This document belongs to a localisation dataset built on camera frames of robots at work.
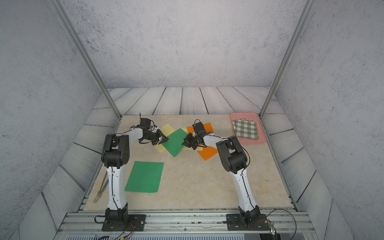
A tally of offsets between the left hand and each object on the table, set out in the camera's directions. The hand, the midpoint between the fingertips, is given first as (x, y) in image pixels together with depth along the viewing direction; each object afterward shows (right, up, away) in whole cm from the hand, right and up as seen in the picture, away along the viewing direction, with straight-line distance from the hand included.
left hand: (170, 138), depth 105 cm
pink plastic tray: (+63, +17, +17) cm, 67 cm away
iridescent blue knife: (-33, -25, -19) cm, 46 cm away
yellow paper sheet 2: (+20, -5, -8) cm, 22 cm away
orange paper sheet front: (+26, -8, -6) cm, 28 cm away
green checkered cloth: (+54, +6, +6) cm, 55 cm away
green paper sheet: (+3, -4, +1) cm, 5 cm away
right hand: (+8, -2, -5) cm, 10 cm away
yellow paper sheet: (-5, +5, +12) cm, 14 cm away
